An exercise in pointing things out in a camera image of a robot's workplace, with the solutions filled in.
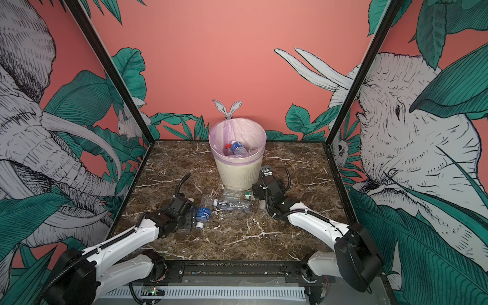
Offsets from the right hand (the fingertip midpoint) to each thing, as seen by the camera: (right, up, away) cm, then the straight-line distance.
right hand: (262, 179), depth 85 cm
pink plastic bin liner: (-6, +23, +10) cm, 26 cm away
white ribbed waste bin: (-11, +1, +1) cm, 11 cm away
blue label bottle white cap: (-27, -15, +1) cm, 30 cm away
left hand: (-35, -17, +1) cm, 39 cm away
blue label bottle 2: (-29, -17, -1) cm, 34 cm away
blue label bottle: (-11, +14, +6) cm, 19 cm away
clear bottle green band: (-13, -9, +12) cm, 20 cm away
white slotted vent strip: (-10, -41, -15) cm, 45 cm away
